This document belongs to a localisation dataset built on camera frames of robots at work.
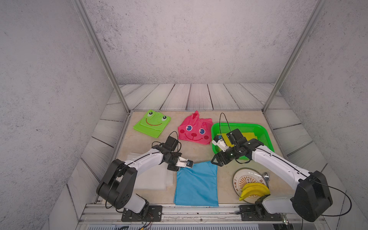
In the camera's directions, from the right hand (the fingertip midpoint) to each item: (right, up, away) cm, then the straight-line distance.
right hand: (217, 159), depth 80 cm
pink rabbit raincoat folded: (-11, +15, +27) cm, 33 cm away
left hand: (-18, -4, +8) cm, 20 cm away
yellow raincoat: (+26, +10, +21) cm, 35 cm away
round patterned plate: (+18, -11, +5) cm, 22 cm away
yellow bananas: (+16, -14, -5) cm, 22 cm away
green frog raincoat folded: (-43, +19, +31) cm, 56 cm away
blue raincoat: (-11, -16, +2) cm, 19 cm away
